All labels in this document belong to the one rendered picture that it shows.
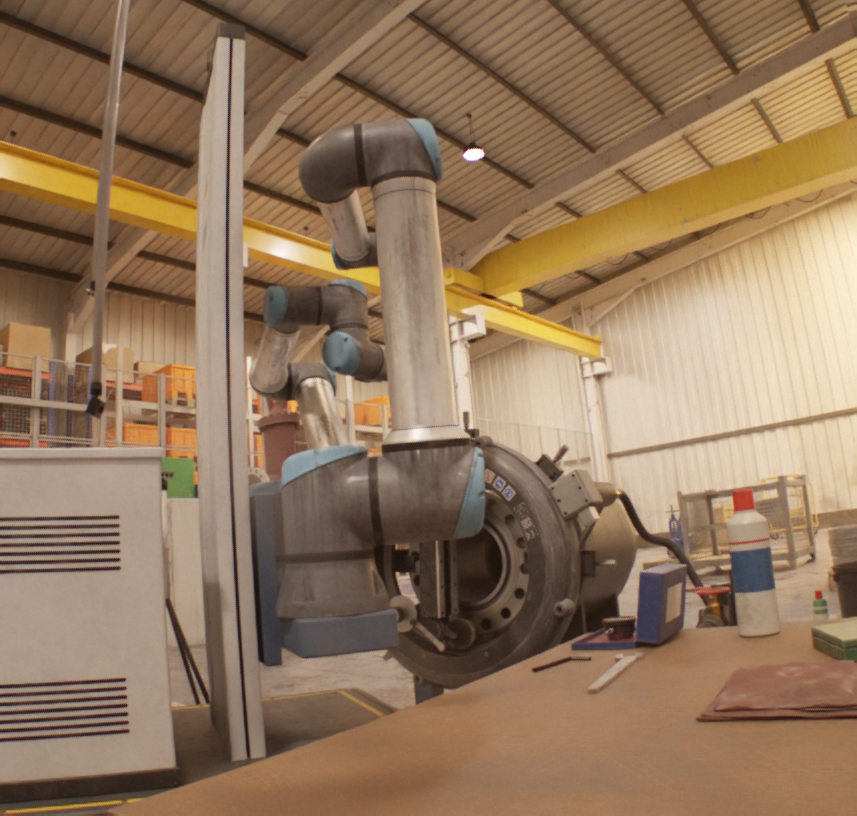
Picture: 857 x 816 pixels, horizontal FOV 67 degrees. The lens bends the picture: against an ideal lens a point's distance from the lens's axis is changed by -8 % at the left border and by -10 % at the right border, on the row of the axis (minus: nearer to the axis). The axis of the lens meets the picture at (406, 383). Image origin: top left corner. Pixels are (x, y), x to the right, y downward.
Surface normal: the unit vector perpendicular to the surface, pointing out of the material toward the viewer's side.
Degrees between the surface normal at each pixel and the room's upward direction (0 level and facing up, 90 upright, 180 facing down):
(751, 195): 90
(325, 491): 87
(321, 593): 70
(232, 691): 90
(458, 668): 90
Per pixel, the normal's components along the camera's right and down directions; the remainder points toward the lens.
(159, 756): 0.36, -0.24
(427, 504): -0.02, 0.07
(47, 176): 0.74, -0.21
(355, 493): -0.04, -0.33
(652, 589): -0.58, -0.14
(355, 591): 0.50, -0.54
